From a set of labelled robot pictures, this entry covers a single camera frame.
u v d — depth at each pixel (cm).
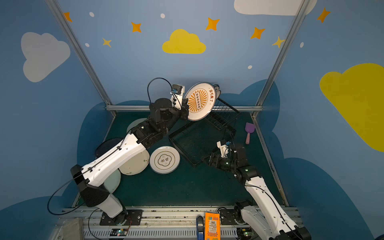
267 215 45
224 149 72
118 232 71
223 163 68
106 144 100
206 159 71
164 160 96
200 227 70
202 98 71
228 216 75
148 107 47
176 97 51
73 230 69
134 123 114
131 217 74
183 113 58
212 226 69
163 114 47
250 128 115
